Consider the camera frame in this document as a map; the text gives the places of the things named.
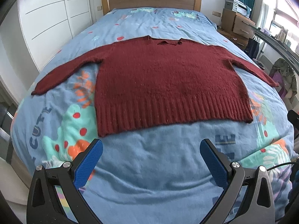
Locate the dark red knitted sweater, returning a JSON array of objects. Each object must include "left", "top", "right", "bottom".
[{"left": 33, "top": 36, "right": 276, "bottom": 137}]

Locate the clothes pile on chair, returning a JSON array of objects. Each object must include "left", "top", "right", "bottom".
[{"left": 269, "top": 58, "right": 298, "bottom": 103}]

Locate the grey desk edge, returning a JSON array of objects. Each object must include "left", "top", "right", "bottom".
[{"left": 250, "top": 25, "right": 298, "bottom": 73}]

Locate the black bag beside nightstand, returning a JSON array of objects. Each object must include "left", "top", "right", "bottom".
[{"left": 244, "top": 35, "right": 259, "bottom": 60}]

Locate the wooden drawer nightstand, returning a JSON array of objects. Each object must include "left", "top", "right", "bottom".
[{"left": 217, "top": 9, "right": 255, "bottom": 50}]

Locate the white wardrobe with drawers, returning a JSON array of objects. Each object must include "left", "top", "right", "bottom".
[{"left": 17, "top": 0, "right": 92, "bottom": 71}]

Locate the grey printer on nightstand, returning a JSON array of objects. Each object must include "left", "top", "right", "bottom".
[{"left": 224, "top": 0, "right": 251, "bottom": 18}]

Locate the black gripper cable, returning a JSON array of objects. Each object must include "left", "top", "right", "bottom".
[{"left": 266, "top": 161, "right": 296, "bottom": 171}]

